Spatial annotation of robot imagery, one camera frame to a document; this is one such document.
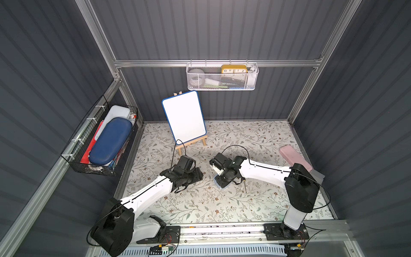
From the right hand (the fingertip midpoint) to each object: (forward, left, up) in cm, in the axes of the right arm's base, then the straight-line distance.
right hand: (222, 179), depth 86 cm
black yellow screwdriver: (-1, -13, -5) cm, 14 cm away
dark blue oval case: (+5, +49, +29) cm, 57 cm away
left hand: (0, +12, +3) cm, 13 cm away
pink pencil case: (+18, -43, -3) cm, 47 cm away
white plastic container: (+21, +54, +30) cm, 65 cm away
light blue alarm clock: (-6, +3, +7) cm, 10 cm away
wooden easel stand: (+21, +26, +1) cm, 34 cm away
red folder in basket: (-4, +57, +27) cm, 63 cm away
